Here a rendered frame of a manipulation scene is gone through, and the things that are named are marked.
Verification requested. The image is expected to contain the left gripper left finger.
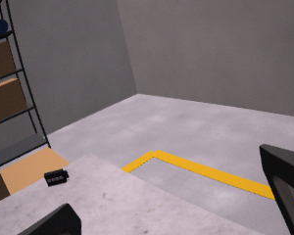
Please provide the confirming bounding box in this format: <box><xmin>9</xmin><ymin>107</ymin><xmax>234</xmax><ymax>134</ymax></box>
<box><xmin>18</xmin><ymin>203</ymin><xmax>81</xmax><ymax>235</ymax></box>

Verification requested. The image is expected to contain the black block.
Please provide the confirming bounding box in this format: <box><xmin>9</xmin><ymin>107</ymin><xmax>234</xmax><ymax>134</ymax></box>
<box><xmin>44</xmin><ymin>169</ymin><xmax>69</xmax><ymax>186</ymax></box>

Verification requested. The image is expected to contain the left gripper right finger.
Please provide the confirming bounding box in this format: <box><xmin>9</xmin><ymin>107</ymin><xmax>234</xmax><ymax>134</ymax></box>
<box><xmin>259</xmin><ymin>144</ymin><xmax>294</xmax><ymax>235</ymax></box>

